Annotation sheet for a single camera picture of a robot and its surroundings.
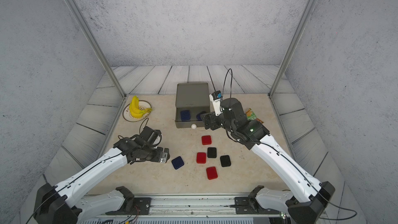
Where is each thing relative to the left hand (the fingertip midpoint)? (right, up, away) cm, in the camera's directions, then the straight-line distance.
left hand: (164, 156), depth 79 cm
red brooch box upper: (+21, +4, +18) cm, 28 cm away
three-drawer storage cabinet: (+13, +29, +12) cm, 34 cm away
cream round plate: (-25, +26, +36) cm, 51 cm away
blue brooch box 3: (+5, -6, +8) cm, 11 cm away
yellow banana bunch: (-26, +23, +26) cm, 44 cm away
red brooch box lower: (+24, -10, +4) cm, 26 cm away
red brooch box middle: (+18, -4, +11) cm, 21 cm away
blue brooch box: (+9, +20, +10) cm, 25 cm away
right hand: (+22, +22, -10) cm, 33 cm away
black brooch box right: (+32, -6, +12) cm, 35 cm away
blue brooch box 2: (+17, +19, +10) cm, 28 cm away
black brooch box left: (+24, -2, +13) cm, 27 cm away
